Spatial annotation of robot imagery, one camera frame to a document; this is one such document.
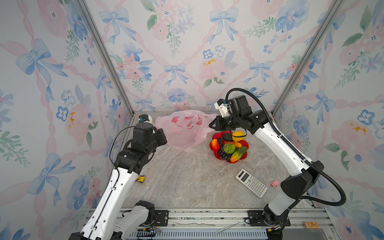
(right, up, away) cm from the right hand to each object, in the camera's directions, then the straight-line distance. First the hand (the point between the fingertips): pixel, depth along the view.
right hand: (209, 124), depth 74 cm
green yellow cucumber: (+18, -17, +14) cm, 29 cm away
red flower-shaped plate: (+7, -7, +28) cm, 30 cm away
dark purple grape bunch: (+10, -19, +18) cm, 28 cm away
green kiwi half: (+13, -14, +14) cm, 24 cm away
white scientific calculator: (+27, -34, +10) cm, 45 cm away
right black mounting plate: (+23, -46, 0) cm, 52 cm away
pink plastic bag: (-14, -3, +29) cm, 33 cm away
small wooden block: (+49, -48, -2) cm, 69 cm away
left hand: (-22, -3, -3) cm, 22 cm away
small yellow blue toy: (-38, -31, +11) cm, 50 cm away
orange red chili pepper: (+21, -13, +23) cm, 34 cm away
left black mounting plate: (-24, -46, 0) cm, 52 cm away
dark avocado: (+15, -8, +27) cm, 32 cm away
